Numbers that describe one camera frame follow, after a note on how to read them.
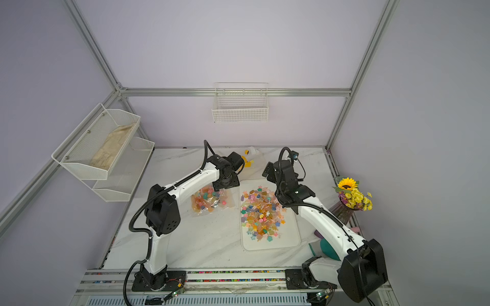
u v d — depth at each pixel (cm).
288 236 84
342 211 74
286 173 58
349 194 71
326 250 81
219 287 73
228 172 67
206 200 96
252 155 114
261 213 90
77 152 68
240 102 95
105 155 76
